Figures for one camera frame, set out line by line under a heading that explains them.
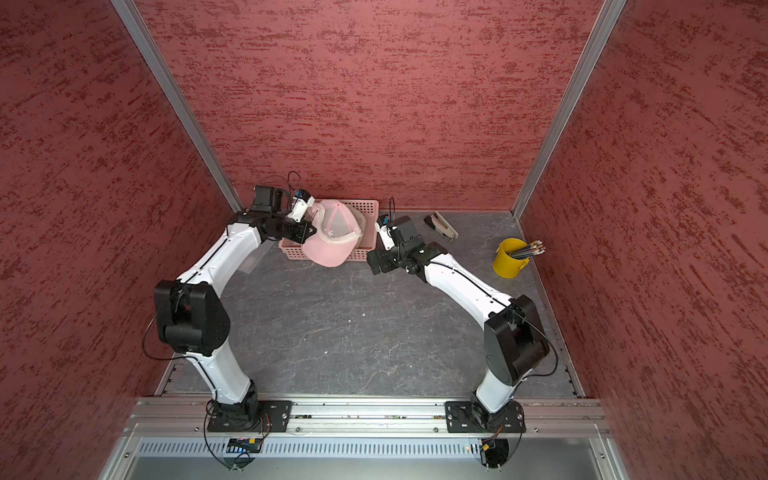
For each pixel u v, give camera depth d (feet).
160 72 2.65
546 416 2.49
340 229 3.29
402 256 2.12
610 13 2.33
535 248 2.92
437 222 3.71
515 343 1.47
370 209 3.86
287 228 2.53
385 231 2.54
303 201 2.63
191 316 1.58
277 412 2.45
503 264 3.12
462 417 2.43
